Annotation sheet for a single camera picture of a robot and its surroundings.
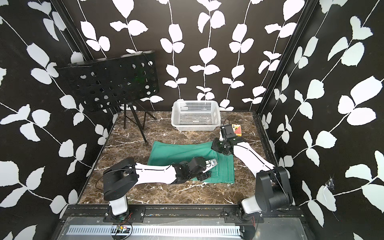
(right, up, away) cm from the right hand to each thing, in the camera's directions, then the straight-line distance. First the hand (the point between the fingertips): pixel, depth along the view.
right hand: (211, 143), depth 88 cm
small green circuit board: (-45, -39, -18) cm, 62 cm away
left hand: (-2, -11, -4) cm, 12 cm away
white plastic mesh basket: (-10, +19, +30) cm, 37 cm away
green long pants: (-31, -7, +6) cm, 32 cm away
